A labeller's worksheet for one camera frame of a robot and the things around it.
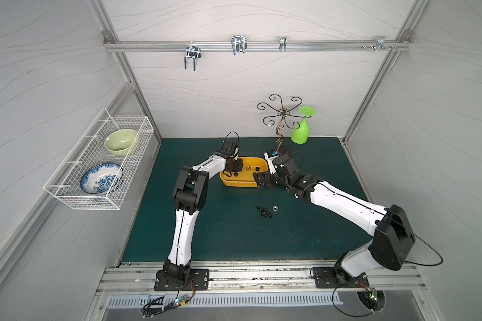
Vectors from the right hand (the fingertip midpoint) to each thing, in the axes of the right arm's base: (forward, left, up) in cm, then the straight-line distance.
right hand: (264, 171), depth 83 cm
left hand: (+16, +12, -17) cm, 26 cm away
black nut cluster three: (-11, -1, -18) cm, 21 cm away
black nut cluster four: (-11, -3, -18) cm, 22 cm away
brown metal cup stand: (+24, -9, +12) cm, 28 cm away
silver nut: (+16, +8, -19) cm, 26 cm away
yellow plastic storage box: (+9, +9, -19) cm, 23 cm away
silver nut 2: (-8, -6, -18) cm, 21 cm away
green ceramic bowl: (-1, +54, +17) cm, 56 cm away
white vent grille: (-43, +14, -19) cm, 49 cm away
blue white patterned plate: (-16, +54, +15) cm, 58 cm away
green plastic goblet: (+20, -17, +4) cm, 27 cm away
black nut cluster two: (-9, -1, -18) cm, 20 cm away
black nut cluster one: (-7, +2, -19) cm, 20 cm away
